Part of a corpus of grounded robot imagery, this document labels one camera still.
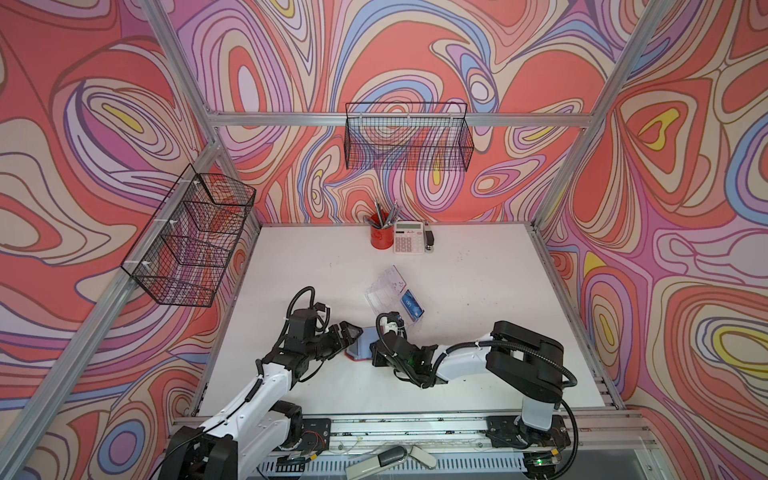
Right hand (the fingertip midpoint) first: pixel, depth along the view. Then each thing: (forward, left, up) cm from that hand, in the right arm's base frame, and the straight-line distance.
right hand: (374, 354), depth 88 cm
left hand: (+2, +3, +9) cm, 10 cm away
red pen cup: (+40, -3, +8) cm, 41 cm away
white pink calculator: (+44, -13, +3) cm, 46 cm away
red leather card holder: (0, +4, +2) cm, 5 cm away
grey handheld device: (-26, -4, +6) cm, 27 cm away
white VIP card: (+21, -7, +9) cm, 24 cm away
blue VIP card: (+10, -12, +10) cm, 18 cm away
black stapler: (+41, -21, +6) cm, 47 cm away
